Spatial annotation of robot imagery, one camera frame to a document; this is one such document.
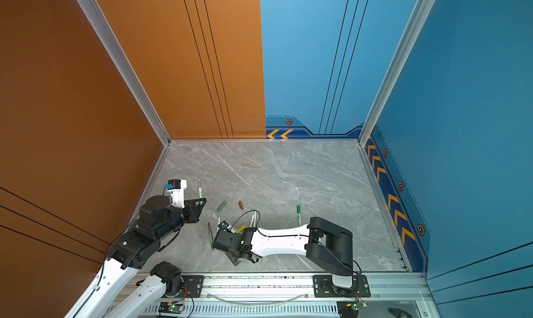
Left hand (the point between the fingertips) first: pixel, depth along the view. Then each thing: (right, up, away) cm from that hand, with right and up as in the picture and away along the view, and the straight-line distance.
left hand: (206, 198), depth 72 cm
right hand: (+9, -22, +7) cm, 25 cm away
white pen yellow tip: (+14, -13, +17) cm, 26 cm away
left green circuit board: (-12, -37, -1) cm, 39 cm away
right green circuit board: (+52, -36, -3) cm, 63 cm away
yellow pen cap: (+10, -16, +15) cm, 24 cm away
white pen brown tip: (0, -12, +17) cm, 21 cm away
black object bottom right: (+65, -37, -4) cm, 75 cm away
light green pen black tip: (-2, +4, -1) cm, 4 cm away
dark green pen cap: (0, -8, +22) cm, 23 cm away
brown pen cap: (+9, -7, +22) cm, 25 cm away
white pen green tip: (+35, -10, +19) cm, 41 cm away
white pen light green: (+15, -15, +16) cm, 27 cm away
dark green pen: (-2, -17, +13) cm, 22 cm away
